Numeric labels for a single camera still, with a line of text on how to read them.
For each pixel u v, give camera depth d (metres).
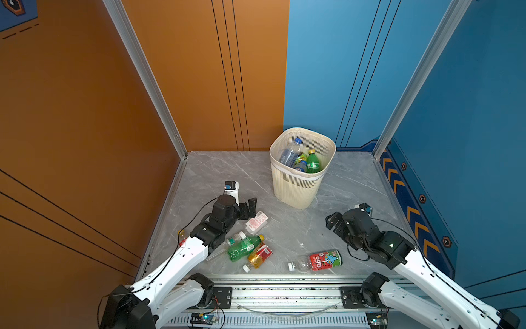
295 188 0.82
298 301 0.74
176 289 0.57
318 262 0.76
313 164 0.92
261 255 0.78
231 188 0.69
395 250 0.49
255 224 0.87
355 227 0.56
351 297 0.73
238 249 0.79
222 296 0.74
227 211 0.60
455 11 0.70
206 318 0.71
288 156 0.92
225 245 0.83
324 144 0.89
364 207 0.67
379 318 0.71
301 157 0.95
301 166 0.90
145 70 0.85
